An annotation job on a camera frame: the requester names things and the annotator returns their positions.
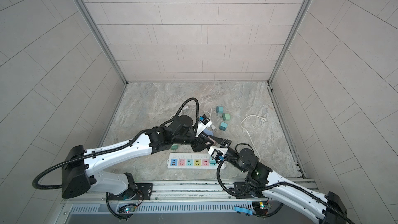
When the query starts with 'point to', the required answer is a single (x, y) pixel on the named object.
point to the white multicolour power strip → (190, 160)
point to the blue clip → (243, 210)
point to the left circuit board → (129, 209)
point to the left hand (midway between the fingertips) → (214, 142)
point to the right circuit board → (260, 208)
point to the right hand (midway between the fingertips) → (208, 141)
